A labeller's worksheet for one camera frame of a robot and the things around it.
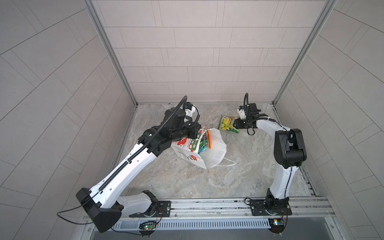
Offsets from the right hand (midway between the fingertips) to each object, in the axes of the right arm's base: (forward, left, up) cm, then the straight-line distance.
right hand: (236, 122), depth 100 cm
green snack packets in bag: (-18, +24, +6) cm, 31 cm away
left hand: (-21, +23, +27) cm, 41 cm away
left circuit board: (-53, +51, -1) cm, 73 cm away
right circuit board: (-56, -7, -7) cm, 56 cm away
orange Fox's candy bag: (-15, +21, +4) cm, 26 cm away
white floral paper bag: (-25, +32, +14) cm, 43 cm away
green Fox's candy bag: (0, +7, -1) cm, 7 cm away
